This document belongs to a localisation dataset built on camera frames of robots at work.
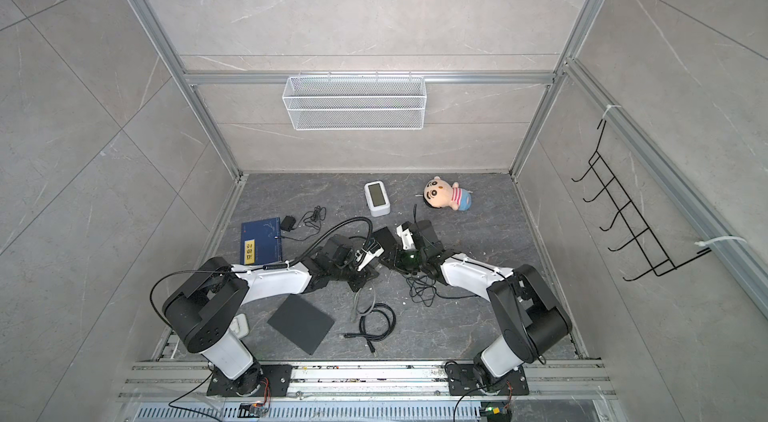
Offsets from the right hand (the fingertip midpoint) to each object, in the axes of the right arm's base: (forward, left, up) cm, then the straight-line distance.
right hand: (381, 259), depth 87 cm
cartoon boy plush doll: (+25, -21, 0) cm, 33 cm away
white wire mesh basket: (+48, +8, +23) cm, 53 cm away
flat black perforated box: (-16, +23, -7) cm, 29 cm away
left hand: (-1, +1, -3) cm, 3 cm away
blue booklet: (+11, +41, -6) cm, 43 cm away
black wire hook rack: (-16, -56, +25) cm, 64 cm away
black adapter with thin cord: (+23, +23, -7) cm, 33 cm away
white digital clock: (+26, +2, -4) cm, 27 cm away
